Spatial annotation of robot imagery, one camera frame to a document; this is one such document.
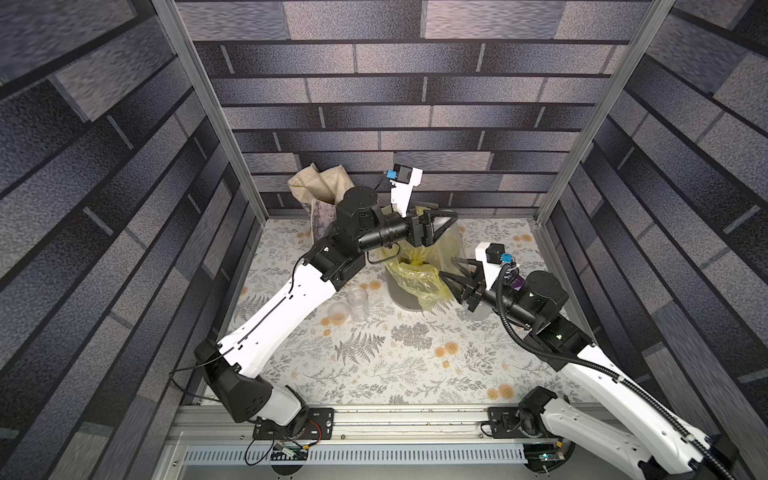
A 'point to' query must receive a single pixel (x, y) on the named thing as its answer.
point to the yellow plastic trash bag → (418, 274)
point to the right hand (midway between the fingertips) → (444, 264)
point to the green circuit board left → (284, 451)
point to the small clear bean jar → (358, 300)
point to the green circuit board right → (542, 452)
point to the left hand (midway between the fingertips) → (447, 210)
